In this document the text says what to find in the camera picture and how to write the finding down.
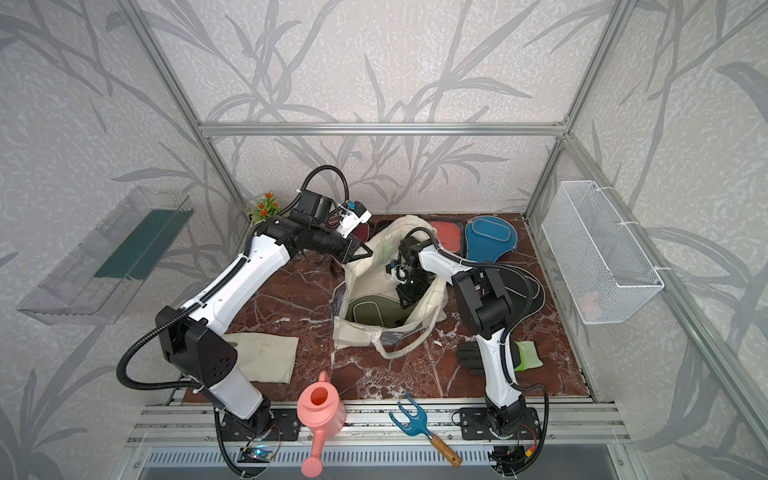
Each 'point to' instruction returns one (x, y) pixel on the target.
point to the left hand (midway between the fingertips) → (369, 252)
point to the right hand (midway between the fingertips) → (407, 301)
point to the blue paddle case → (489, 238)
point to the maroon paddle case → (361, 231)
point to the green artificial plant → (265, 208)
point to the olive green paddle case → (377, 311)
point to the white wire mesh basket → (603, 273)
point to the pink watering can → (323, 409)
